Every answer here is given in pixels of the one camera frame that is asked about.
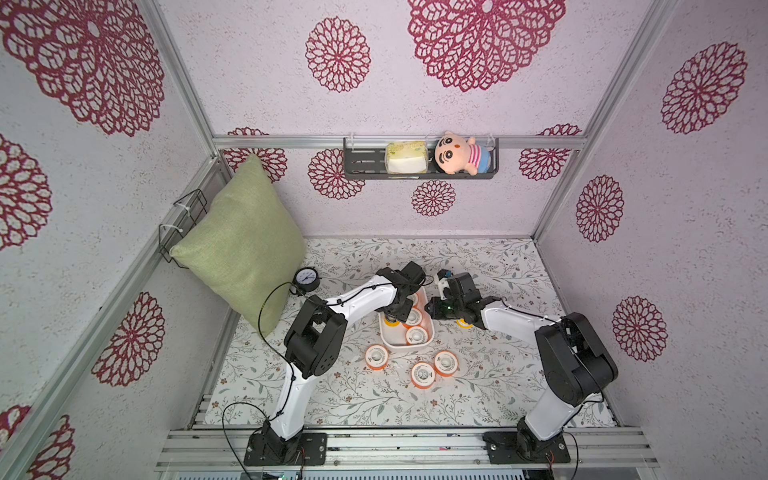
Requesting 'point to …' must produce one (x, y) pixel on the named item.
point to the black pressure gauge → (305, 279)
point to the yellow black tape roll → (392, 324)
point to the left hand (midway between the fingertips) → (393, 311)
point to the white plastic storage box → (394, 337)
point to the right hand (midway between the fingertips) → (424, 303)
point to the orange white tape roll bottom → (423, 375)
